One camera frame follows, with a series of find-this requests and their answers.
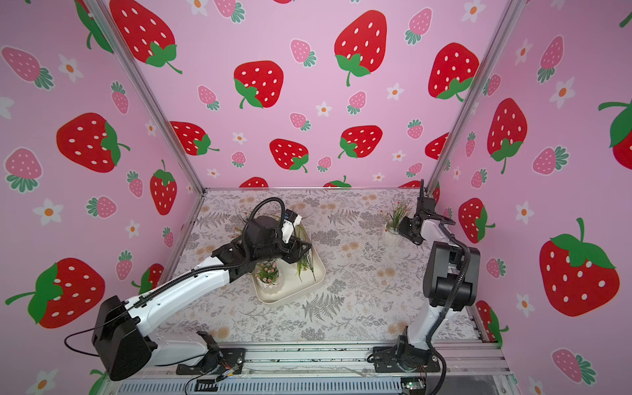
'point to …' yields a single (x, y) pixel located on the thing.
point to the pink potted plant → (267, 273)
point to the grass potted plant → (392, 217)
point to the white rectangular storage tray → (290, 285)
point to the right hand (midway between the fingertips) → (400, 228)
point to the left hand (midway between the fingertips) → (308, 242)
